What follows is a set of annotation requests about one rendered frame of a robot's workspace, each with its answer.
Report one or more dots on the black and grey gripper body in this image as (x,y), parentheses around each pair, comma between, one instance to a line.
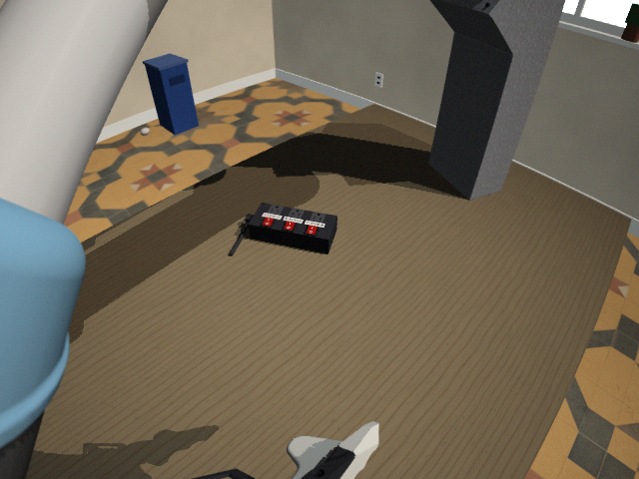
(234,474)

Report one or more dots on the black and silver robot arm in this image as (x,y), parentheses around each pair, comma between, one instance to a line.
(63,64)

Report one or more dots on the black power strip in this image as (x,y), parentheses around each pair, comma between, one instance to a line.
(292,227)

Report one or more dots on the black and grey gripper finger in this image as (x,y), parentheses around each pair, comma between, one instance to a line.
(325,460)

